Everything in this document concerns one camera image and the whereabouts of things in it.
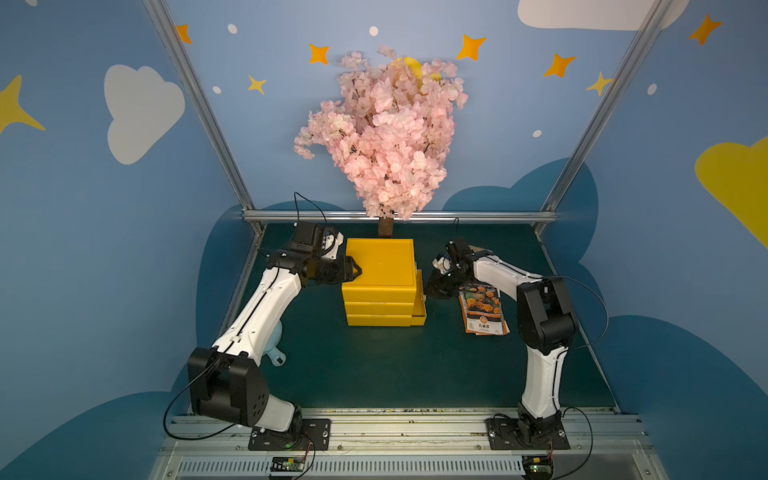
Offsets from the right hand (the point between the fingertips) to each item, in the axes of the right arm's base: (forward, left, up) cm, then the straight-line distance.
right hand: (429, 290), depth 98 cm
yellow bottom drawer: (-10, +4, 0) cm, 11 cm away
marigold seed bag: (-5, -18, -2) cm, 18 cm away
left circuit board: (-49, +35, -5) cm, 61 cm away
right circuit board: (-46, -27, -7) cm, 54 cm away
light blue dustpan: (-24, +46, -2) cm, 51 cm away
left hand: (-6, +23, +17) cm, 29 cm away
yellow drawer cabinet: (-12, +12, +18) cm, 25 cm away
